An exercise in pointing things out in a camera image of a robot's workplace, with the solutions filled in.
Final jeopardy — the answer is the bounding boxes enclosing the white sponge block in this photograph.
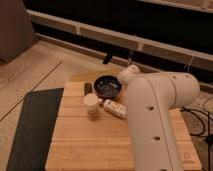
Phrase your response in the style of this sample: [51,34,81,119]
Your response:
[103,99,126,119]

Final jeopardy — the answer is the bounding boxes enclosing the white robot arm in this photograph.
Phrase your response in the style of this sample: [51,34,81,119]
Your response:
[118,65,200,171]

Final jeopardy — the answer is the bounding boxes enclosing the dark ceramic bowl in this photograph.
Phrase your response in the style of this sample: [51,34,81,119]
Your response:
[94,75,122,98]

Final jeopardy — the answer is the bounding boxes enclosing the small dark rectangular block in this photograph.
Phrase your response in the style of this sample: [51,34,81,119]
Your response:
[84,83,92,96]

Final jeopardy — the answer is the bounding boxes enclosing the white paper cup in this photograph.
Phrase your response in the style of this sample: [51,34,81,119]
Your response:
[83,93,99,117]

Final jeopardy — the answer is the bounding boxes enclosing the dark grey floor mat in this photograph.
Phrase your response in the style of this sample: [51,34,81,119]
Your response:
[6,88,63,171]

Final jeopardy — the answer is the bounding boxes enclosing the brown cabinet corner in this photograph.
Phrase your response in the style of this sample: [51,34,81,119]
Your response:
[0,0,37,64]

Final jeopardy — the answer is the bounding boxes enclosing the black object by rail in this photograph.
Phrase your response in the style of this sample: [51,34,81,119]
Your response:
[103,51,113,65]

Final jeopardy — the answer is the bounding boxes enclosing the black cables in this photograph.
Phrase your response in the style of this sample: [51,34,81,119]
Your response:
[179,96,213,171]

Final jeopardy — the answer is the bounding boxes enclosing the white wooden rail shelf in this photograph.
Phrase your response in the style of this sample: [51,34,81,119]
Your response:
[27,10,213,72]

